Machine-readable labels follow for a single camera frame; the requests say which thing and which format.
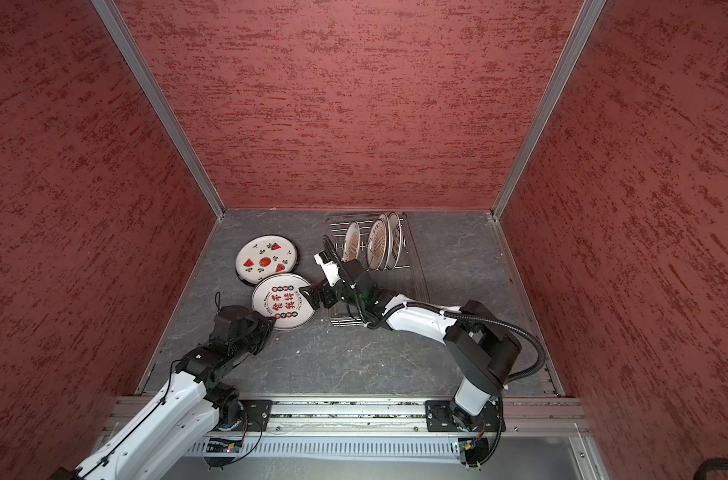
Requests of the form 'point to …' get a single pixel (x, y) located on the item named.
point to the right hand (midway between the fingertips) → (311, 287)
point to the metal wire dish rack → (406, 278)
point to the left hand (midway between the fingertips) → (279, 322)
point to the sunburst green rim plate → (377, 245)
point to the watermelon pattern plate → (263, 256)
